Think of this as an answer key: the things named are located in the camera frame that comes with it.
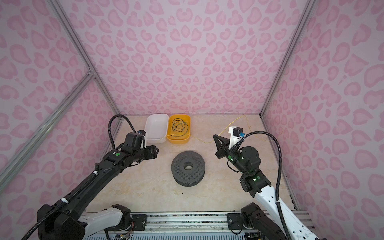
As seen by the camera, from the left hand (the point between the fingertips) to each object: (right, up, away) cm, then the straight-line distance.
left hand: (155, 148), depth 80 cm
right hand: (+30, +7, -14) cm, 34 cm away
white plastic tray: (-6, +11, +23) cm, 26 cm away
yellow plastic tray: (+13, +3, +20) cm, 24 cm away
